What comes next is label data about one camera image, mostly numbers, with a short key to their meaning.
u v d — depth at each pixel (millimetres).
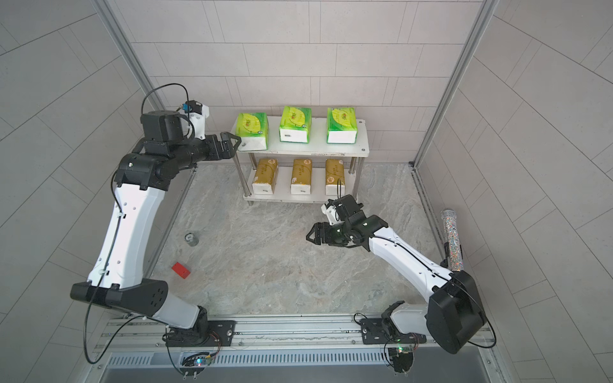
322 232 680
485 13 711
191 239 867
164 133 458
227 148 576
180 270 807
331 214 732
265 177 958
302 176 960
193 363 654
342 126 751
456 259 661
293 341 708
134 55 805
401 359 683
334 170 979
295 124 754
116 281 382
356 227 588
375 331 710
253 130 731
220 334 706
